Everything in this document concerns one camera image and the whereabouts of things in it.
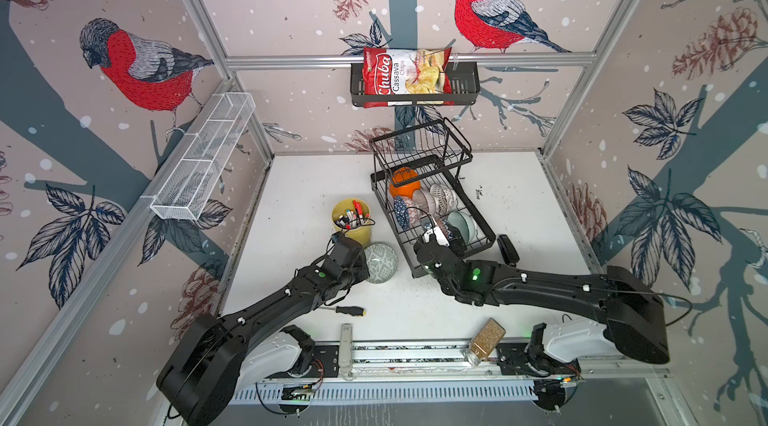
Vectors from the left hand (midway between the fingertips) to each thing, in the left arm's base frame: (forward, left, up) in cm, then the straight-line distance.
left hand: (367, 267), depth 85 cm
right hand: (+4, -18, +9) cm, 20 cm away
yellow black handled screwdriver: (-11, +4, -3) cm, 12 cm away
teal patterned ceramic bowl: (+11, -29, +5) cm, 32 cm away
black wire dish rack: (+34, -22, +14) cm, 43 cm away
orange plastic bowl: (+17, -11, +19) cm, 27 cm away
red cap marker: (+16, +3, +9) cm, 18 cm away
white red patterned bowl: (+21, -24, +5) cm, 32 cm away
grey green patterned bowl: (+3, -4, -4) cm, 7 cm away
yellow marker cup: (+7, +1, +7) cm, 10 cm away
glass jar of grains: (-19, -30, -1) cm, 36 cm away
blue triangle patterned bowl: (+21, -11, -4) cm, 24 cm away
